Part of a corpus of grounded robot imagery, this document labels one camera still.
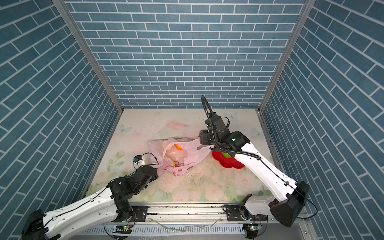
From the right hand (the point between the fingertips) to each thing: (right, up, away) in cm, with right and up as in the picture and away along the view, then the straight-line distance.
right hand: (203, 132), depth 74 cm
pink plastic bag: (-17, -17, +21) cm, 32 cm away
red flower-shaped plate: (+15, -19, +16) cm, 29 cm away
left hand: (-24, -21, +7) cm, 32 cm away
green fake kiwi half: (+15, -15, +15) cm, 26 cm away
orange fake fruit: (-15, -10, +17) cm, 25 cm away
